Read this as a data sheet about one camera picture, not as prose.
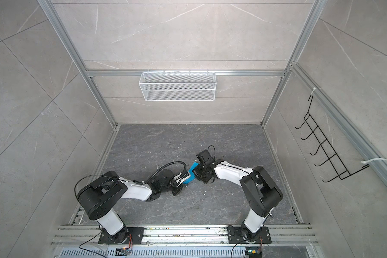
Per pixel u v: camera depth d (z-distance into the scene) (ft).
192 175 2.70
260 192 1.52
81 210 2.75
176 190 2.63
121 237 2.16
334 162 2.08
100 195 1.56
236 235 2.39
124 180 1.78
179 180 2.55
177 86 3.29
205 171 2.29
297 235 2.47
